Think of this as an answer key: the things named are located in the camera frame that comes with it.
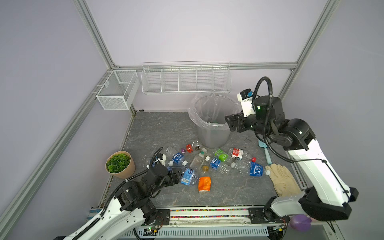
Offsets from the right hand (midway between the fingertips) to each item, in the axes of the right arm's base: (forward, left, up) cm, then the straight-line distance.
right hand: (234, 115), depth 61 cm
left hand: (-15, +26, -25) cm, 40 cm away
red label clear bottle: (+3, -8, -37) cm, 38 cm away
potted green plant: (-8, +58, -30) cm, 66 cm away
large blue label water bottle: (-12, +21, -37) cm, 44 cm away
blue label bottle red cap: (-6, -16, -39) cm, 42 cm away
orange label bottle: (-14, +12, -37) cm, 42 cm away
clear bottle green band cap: (+1, +16, -42) cm, 45 cm away
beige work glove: (-14, -33, -42) cm, 55 cm away
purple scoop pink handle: (-33, -34, -41) cm, 62 cm away
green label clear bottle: (+2, +2, -37) cm, 37 cm away
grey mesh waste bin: (+11, +6, -33) cm, 35 cm away
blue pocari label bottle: (-5, +4, -37) cm, 37 cm away
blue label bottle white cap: (-1, +27, -36) cm, 45 cm away
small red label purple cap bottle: (+8, +17, -36) cm, 40 cm away
